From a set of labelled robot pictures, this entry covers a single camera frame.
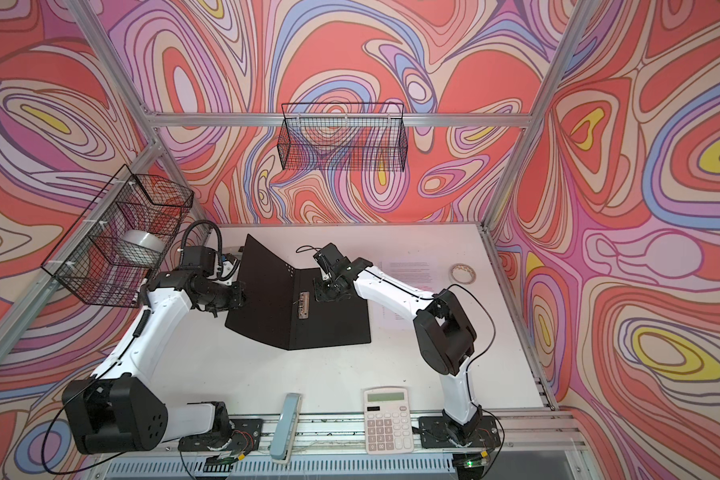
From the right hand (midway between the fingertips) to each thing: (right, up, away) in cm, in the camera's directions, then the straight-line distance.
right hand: (322, 300), depth 88 cm
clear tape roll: (+48, +7, +17) cm, 51 cm away
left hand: (-20, +2, -5) cm, 21 cm away
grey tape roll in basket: (-43, +18, -14) cm, 48 cm away
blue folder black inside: (-15, -3, +8) cm, 17 cm away
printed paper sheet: (+31, +7, +19) cm, 38 cm away
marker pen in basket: (-43, +3, -18) cm, 46 cm away
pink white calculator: (+18, -28, -14) cm, 36 cm away
